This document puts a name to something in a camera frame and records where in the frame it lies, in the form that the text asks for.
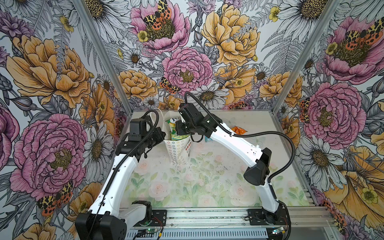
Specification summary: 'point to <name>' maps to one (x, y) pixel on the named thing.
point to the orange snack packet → (239, 130)
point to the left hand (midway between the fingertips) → (166, 138)
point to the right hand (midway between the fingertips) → (179, 132)
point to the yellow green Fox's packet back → (173, 127)
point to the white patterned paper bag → (178, 150)
